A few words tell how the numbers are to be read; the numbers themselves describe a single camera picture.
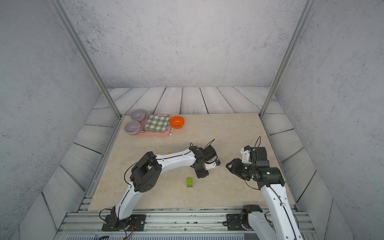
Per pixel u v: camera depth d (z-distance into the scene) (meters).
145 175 0.52
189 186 0.84
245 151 0.68
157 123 1.15
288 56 0.87
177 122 1.12
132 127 1.10
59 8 0.70
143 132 1.11
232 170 0.64
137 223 0.73
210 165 0.80
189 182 0.83
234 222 0.72
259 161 0.55
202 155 0.68
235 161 0.68
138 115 1.18
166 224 0.73
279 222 0.40
